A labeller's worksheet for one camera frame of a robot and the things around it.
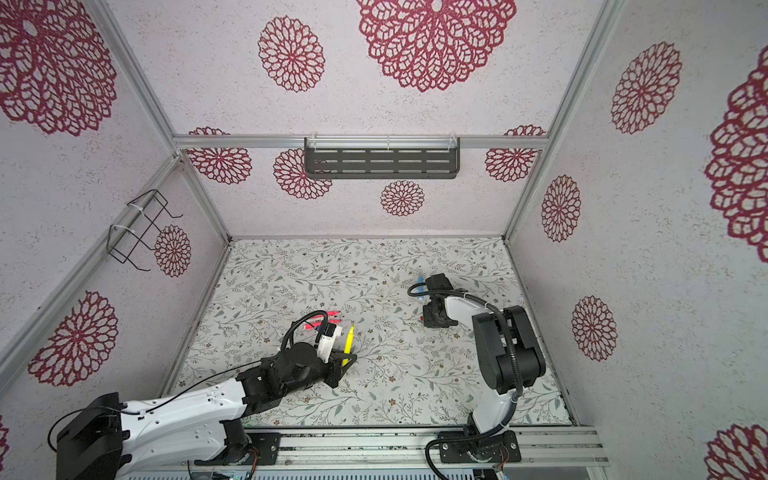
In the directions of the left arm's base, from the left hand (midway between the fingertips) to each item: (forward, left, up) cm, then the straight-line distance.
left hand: (354, 361), depth 78 cm
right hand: (+19, -26, -10) cm, 33 cm away
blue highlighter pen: (+16, -18, +9) cm, 26 cm away
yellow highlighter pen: (+2, +1, +6) cm, 6 cm away
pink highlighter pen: (+21, +10, -11) cm, 26 cm away
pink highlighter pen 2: (+3, +7, +15) cm, 17 cm away
